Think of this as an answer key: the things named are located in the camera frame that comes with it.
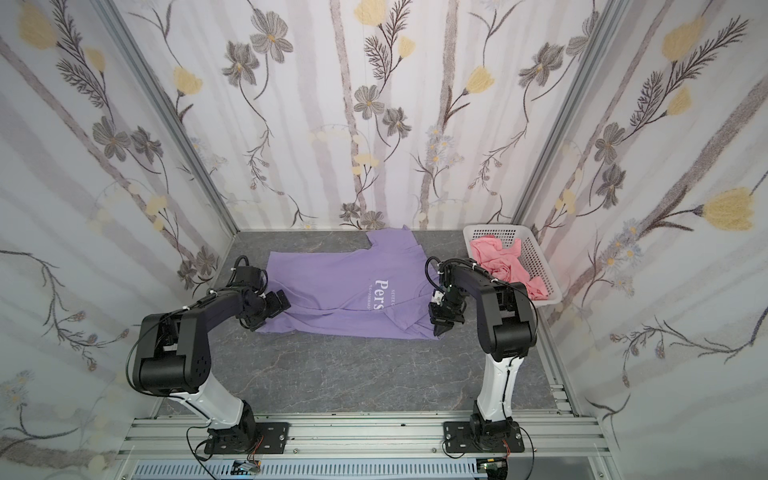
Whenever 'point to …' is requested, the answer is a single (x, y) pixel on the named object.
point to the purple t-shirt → (383, 290)
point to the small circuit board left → (244, 467)
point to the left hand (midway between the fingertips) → (283, 309)
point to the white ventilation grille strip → (376, 469)
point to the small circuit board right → (496, 468)
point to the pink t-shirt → (504, 264)
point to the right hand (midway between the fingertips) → (442, 327)
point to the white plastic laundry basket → (531, 254)
